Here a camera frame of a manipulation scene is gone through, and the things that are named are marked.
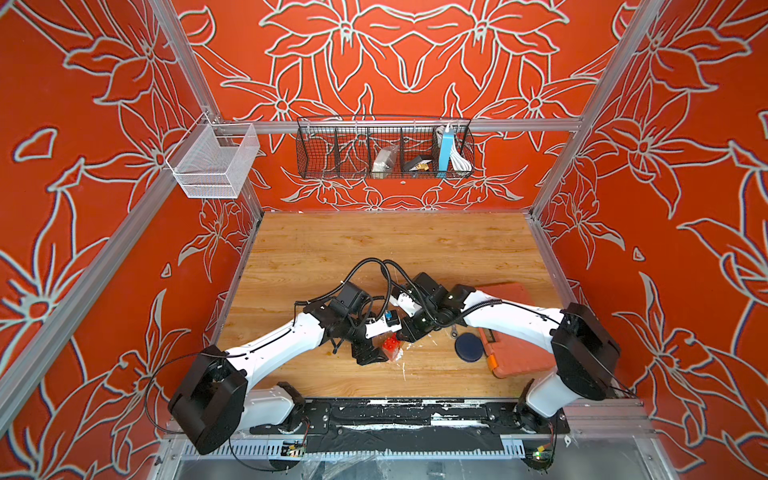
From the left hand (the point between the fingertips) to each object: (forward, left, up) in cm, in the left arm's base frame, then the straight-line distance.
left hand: (372, 334), depth 81 cm
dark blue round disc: (0, -28, -4) cm, 28 cm away
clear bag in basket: (+46, 0, +25) cm, 53 cm away
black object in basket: (+41, -10, +28) cm, 51 cm away
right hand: (+1, -2, 0) cm, 2 cm away
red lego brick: (-4, -5, +3) cm, 8 cm away
